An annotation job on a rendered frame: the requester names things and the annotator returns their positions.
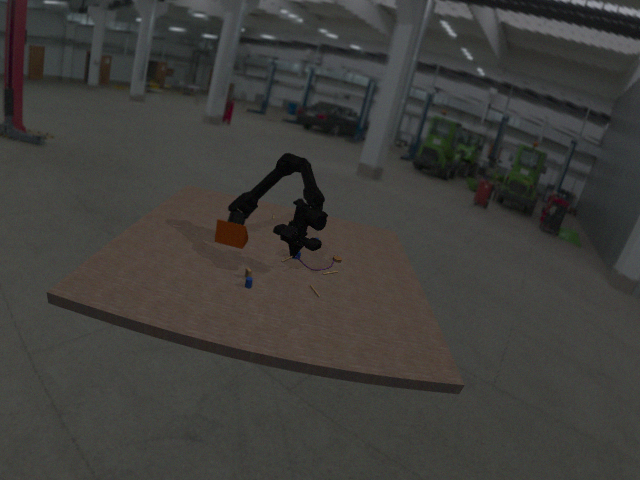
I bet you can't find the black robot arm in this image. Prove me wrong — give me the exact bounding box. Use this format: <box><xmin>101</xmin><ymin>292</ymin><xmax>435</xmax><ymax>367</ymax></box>
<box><xmin>228</xmin><ymin>153</ymin><xmax>328</xmax><ymax>244</ymax></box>

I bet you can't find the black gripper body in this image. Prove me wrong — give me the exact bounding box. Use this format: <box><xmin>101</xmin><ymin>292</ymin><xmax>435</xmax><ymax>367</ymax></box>
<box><xmin>273</xmin><ymin>219</ymin><xmax>322</xmax><ymax>251</ymax></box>

